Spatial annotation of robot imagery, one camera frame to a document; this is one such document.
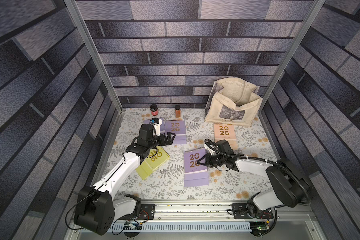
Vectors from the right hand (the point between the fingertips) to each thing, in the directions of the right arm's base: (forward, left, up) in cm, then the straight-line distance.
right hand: (196, 162), depth 86 cm
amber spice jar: (+40, +13, +2) cm, 42 cm away
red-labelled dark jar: (+41, +31, +3) cm, 51 cm away
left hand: (+10, +16, +15) cm, 24 cm away
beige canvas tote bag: (+33, -23, +18) cm, 44 cm away
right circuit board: (-31, -29, -6) cm, 43 cm away
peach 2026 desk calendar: (+26, -22, -4) cm, 34 cm away
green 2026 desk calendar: (+5, +25, -3) cm, 25 cm away
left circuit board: (-31, +32, -5) cm, 45 cm away
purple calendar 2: (-7, +1, -3) cm, 7 cm away
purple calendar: (+28, +13, -3) cm, 31 cm away
